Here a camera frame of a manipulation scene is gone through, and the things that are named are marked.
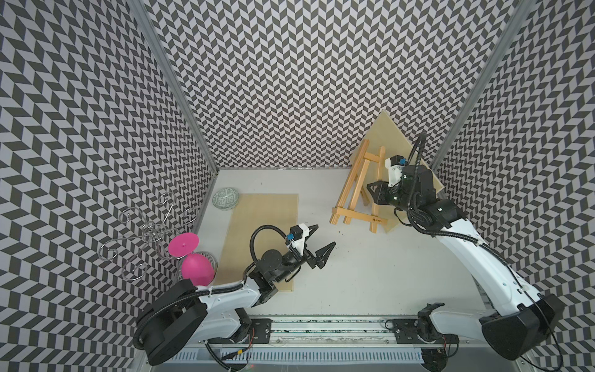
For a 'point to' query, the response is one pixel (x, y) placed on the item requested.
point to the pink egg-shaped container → (195, 266)
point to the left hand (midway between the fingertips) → (326, 236)
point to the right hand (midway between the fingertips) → (370, 190)
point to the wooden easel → (345, 209)
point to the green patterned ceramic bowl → (225, 198)
